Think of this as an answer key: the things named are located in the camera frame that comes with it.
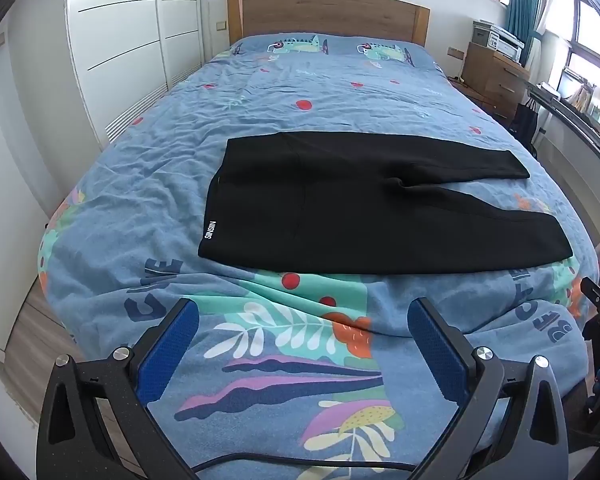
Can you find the white wardrobe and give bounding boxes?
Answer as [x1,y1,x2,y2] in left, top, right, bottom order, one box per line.
[66,0,204,148]

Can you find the black pants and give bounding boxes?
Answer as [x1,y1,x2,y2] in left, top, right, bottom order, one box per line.
[198,131,572,275]

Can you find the wooden headboard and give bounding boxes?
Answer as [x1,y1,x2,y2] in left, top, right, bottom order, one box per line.
[227,0,430,47]

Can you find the black bag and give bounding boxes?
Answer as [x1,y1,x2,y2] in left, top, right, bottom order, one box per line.
[509,104,539,150]

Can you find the wooden dresser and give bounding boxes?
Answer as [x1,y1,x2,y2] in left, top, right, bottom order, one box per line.
[462,42,529,127]

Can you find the white printer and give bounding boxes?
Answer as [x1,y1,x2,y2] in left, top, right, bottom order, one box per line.
[471,20,524,63]

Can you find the blue patterned bed cover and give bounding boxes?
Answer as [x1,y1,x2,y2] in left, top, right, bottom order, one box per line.
[38,34,598,479]

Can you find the glass desk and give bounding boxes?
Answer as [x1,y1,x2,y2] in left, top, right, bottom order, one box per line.
[524,81,600,160]

